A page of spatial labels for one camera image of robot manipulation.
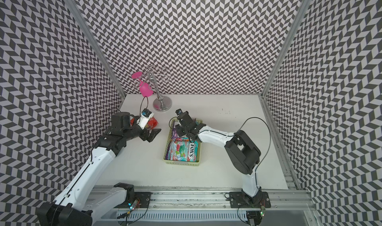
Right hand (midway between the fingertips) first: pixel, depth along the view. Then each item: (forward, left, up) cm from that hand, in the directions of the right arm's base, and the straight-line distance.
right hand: (181, 127), depth 91 cm
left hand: (-7, +13, +12) cm, 19 cm away
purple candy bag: (-15, +7, -2) cm, 17 cm away
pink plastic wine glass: (+27, +26, +6) cm, 38 cm away
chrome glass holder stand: (+29, +20, -11) cm, 37 cm away
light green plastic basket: (-20, +6, -5) cm, 21 cm away
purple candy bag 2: (-5, +3, +1) cm, 6 cm away
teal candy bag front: (-15, -2, -1) cm, 15 cm away
